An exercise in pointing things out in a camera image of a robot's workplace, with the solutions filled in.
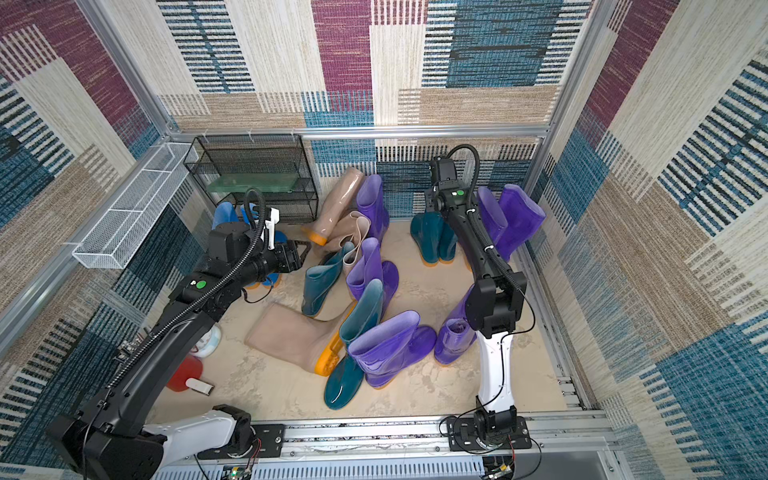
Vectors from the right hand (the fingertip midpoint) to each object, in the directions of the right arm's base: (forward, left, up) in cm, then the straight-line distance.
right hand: (449, 198), depth 92 cm
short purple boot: (-43, +4, -3) cm, 43 cm away
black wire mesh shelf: (+18, +58, +1) cm, 61 cm away
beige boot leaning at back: (+3, +35, -3) cm, 36 cm away
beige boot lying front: (-36, +43, -21) cm, 60 cm away
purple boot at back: (-3, +24, +2) cm, 24 cm away
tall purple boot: (-8, -21, -1) cm, 22 cm away
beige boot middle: (-13, +30, -3) cm, 33 cm away
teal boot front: (-46, +30, -19) cm, 58 cm away
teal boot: (-29, +35, 0) cm, 46 cm away
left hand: (-23, +39, +7) cm, 46 cm away
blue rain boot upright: (-4, +68, -1) cm, 68 cm away
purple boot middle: (-26, +23, +2) cm, 35 cm away
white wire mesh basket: (-22, +83, +10) cm, 87 cm away
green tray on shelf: (+8, +55, +1) cm, 55 cm away
